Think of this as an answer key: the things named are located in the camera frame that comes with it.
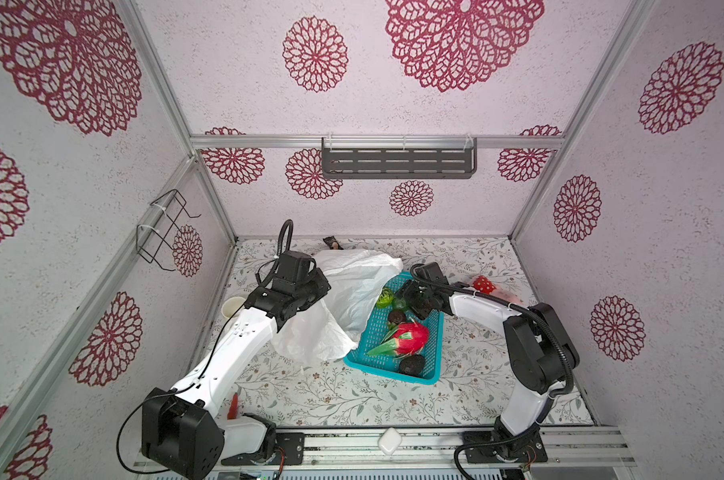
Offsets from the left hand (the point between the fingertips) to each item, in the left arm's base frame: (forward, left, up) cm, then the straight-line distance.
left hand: (329, 283), depth 81 cm
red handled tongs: (-27, +25, -19) cm, 42 cm away
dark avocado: (-17, -23, -16) cm, 32 cm away
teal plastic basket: (0, -16, -15) cm, 22 cm away
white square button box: (-34, -16, -21) cm, 43 cm away
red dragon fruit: (-10, -21, -13) cm, 27 cm away
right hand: (+5, -20, -14) cm, 25 cm away
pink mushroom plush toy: (+10, -49, -16) cm, 53 cm away
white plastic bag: (-15, -1, +3) cm, 16 cm away
